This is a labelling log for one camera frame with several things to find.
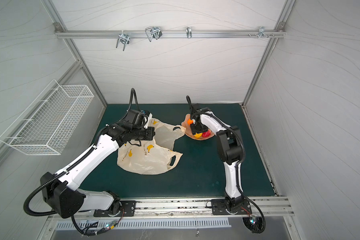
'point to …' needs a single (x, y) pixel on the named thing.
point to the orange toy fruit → (190, 121)
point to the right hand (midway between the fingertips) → (200, 127)
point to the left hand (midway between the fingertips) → (157, 131)
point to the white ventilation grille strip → (148, 223)
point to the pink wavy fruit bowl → (188, 131)
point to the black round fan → (254, 223)
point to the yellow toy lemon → (198, 135)
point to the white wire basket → (48, 123)
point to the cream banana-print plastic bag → (152, 156)
